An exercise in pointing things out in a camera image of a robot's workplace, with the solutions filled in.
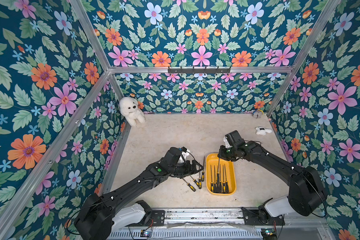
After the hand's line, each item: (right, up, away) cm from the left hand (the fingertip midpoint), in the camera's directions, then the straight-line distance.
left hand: (200, 170), depth 74 cm
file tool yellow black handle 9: (-5, -12, +10) cm, 17 cm away
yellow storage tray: (+17, -6, +15) cm, 23 cm away
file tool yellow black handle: (+14, -10, +11) cm, 20 cm away
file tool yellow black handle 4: (+9, -10, +10) cm, 17 cm away
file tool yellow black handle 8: (-2, -10, +12) cm, 15 cm away
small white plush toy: (+46, +19, +31) cm, 59 cm away
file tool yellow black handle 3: (+9, -6, +4) cm, 12 cm away
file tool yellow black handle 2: (+15, -13, +8) cm, 22 cm away
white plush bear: (-48, +36, +28) cm, 66 cm away
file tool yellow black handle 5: (+7, -10, +10) cm, 16 cm away
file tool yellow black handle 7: (+2, -5, +15) cm, 16 cm away
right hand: (+10, +6, +11) cm, 17 cm away
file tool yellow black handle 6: (+11, -11, +9) cm, 18 cm away
